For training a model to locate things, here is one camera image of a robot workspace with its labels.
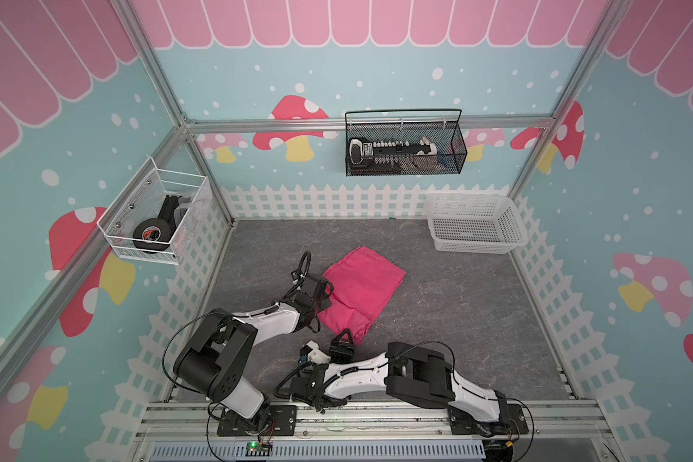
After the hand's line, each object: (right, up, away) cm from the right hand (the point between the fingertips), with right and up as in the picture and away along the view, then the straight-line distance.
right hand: (348, 340), depth 86 cm
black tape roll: (-46, +31, -18) cm, 59 cm away
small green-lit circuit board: (-23, -23, -14) cm, 36 cm away
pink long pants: (+5, +16, +14) cm, 22 cm away
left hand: (-9, +10, +8) cm, 16 cm away
